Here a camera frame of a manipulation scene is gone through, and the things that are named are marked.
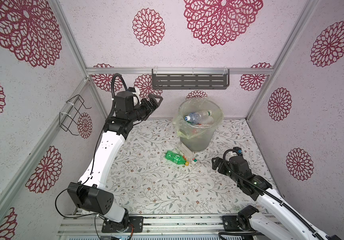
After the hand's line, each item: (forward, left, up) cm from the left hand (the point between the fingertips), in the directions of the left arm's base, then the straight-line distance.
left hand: (158, 104), depth 70 cm
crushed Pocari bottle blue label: (+8, -20, -17) cm, 28 cm away
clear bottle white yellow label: (+14, -28, -20) cm, 38 cm away
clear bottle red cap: (+10, -29, -21) cm, 37 cm away
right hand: (-16, -31, -25) cm, 43 cm away
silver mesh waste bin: (+4, -24, -31) cm, 39 cm away
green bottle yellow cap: (-9, -10, -36) cm, 38 cm away
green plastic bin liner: (-1, -14, -17) cm, 22 cm away
